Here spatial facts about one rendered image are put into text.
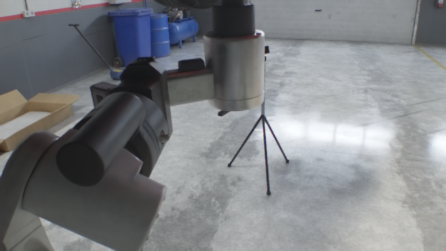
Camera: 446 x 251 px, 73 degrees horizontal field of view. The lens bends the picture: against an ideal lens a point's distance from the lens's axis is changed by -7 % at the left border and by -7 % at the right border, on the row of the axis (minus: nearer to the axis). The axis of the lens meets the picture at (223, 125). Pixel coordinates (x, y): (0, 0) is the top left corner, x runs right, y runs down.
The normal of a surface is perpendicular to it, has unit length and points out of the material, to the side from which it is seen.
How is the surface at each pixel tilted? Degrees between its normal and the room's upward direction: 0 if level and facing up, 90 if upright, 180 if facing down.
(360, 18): 90
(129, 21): 93
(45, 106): 90
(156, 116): 59
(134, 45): 93
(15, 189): 69
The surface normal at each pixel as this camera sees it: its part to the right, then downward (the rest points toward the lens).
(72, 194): 0.18, -0.09
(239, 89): 0.14, 0.42
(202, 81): 0.35, 0.39
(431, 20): -0.29, 0.39
